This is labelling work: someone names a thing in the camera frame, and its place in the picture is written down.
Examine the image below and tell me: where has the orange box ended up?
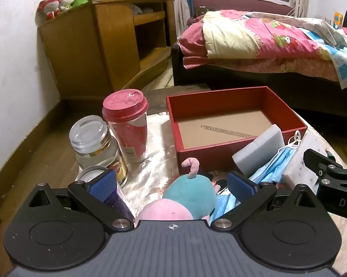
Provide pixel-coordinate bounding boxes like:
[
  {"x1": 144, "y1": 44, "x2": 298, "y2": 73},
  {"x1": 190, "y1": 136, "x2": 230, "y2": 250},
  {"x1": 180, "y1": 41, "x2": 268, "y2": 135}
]
[{"x1": 333, "y1": 12, "x2": 344, "y2": 30}]

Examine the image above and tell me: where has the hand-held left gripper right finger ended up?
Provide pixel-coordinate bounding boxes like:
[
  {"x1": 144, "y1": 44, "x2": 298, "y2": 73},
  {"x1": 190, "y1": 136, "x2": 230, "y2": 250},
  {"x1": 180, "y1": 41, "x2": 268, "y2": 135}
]
[{"x1": 211, "y1": 171, "x2": 318, "y2": 231}]

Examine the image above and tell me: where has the speckled white sponge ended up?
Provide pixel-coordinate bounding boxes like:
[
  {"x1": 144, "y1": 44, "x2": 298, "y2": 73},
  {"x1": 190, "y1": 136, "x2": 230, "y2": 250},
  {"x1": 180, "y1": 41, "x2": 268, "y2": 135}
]
[{"x1": 281, "y1": 131, "x2": 328, "y2": 189}]

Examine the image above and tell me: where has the dark wooden bed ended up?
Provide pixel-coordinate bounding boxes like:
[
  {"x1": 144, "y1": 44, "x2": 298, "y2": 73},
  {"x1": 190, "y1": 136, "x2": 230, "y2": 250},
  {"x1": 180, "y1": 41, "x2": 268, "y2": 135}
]
[{"x1": 171, "y1": 0, "x2": 347, "y2": 119}]

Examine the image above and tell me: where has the metal can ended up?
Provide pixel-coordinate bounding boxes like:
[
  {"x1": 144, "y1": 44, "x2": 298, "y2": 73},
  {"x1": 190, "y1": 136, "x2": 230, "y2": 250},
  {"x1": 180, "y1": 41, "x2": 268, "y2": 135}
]
[{"x1": 75, "y1": 166, "x2": 109, "y2": 186}]

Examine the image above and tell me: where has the pink printed quilt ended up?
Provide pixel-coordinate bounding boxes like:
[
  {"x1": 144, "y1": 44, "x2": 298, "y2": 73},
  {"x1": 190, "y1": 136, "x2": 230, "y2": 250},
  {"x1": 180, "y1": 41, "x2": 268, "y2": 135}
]
[{"x1": 178, "y1": 9, "x2": 347, "y2": 82}]

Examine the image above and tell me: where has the red lidded plastic cup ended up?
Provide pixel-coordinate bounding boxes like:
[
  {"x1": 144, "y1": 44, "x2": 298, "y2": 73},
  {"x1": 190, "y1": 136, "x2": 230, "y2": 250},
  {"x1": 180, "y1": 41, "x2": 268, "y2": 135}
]
[{"x1": 102, "y1": 89, "x2": 149, "y2": 165}]

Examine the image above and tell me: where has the red doll plush toy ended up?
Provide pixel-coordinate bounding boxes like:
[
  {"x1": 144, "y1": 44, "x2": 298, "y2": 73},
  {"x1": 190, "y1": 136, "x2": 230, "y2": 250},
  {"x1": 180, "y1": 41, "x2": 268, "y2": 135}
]
[{"x1": 36, "y1": 0, "x2": 61, "y2": 21}]

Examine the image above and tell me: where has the silver floral tablecloth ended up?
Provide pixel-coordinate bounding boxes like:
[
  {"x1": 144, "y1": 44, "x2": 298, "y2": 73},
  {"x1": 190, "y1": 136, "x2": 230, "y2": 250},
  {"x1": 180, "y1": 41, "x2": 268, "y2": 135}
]
[{"x1": 72, "y1": 104, "x2": 347, "y2": 277}]

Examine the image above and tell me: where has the red cardboard box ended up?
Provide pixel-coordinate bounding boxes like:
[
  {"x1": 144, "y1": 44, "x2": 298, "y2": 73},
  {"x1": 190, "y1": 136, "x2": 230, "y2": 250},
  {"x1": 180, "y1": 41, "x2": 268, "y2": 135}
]
[{"x1": 165, "y1": 86, "x2": 308, "y2": 171}]

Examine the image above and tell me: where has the white blue printed blanket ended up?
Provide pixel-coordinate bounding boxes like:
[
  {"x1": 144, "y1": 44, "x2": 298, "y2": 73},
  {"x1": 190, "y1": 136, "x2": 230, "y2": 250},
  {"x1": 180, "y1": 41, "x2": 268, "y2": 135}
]
[{"x1": 292, "y1": 14, "x2": 347, "y2": 90}]

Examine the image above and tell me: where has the glass jar with clear lid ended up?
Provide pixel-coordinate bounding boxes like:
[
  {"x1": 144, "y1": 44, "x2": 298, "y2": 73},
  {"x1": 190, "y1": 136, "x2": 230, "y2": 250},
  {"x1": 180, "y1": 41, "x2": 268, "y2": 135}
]
[{"x1": 69, "y1": 116, "x2": 128, "y2": 187}]

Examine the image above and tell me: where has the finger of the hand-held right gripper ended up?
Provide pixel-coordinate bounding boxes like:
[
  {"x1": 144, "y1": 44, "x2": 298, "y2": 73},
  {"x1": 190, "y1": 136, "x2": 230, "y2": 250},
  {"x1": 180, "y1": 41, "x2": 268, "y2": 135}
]
[{"x1": 303, "y1": 148, "x2": 347, "y2": 184}]

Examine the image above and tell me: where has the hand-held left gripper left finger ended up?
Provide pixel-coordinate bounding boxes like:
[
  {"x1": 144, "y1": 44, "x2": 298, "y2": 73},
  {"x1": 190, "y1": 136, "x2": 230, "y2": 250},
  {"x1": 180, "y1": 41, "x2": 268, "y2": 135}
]
[{"x1": 28, "y1": 169, "x2": 135, "y2": 231}]

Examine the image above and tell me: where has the plain white sponge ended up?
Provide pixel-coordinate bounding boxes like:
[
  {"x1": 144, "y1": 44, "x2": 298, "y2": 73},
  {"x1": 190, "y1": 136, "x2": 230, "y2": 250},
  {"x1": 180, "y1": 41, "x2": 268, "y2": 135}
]
[{"x1": 232, "y1": 124, "x2": 285, "y2": 178}]

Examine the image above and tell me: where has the blue face mask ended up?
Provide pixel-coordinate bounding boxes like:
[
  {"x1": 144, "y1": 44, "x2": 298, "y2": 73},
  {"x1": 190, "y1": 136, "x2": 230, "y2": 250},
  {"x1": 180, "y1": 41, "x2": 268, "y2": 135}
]
[
  {"x1": 210, "y1": 193, "x2": 244, "y2": 223},
  {"x1": 248, "y1": 130, "x2": 302, "y2": 184}
]

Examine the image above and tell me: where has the wooden cabinet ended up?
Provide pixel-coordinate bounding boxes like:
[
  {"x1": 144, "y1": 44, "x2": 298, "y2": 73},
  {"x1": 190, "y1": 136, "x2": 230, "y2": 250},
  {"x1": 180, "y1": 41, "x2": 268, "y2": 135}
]
[{"x1": 37, "y1": 0, "x2": 178, "y2": 100}]

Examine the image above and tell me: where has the pink pig plush toy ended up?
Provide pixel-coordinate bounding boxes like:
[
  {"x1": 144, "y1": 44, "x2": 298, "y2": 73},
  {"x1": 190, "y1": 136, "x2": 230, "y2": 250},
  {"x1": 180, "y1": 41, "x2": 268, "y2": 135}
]
[{"x1": 135, "y1": 157, "x2": 229, "y2": 228}]

